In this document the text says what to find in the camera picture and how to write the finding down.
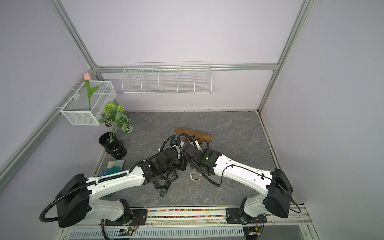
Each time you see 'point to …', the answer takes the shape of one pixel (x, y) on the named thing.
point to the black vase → (112, 145)
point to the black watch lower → (163, 189)
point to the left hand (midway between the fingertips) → (190, 159)
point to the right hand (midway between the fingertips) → (196, 154)
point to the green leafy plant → (114, 117)
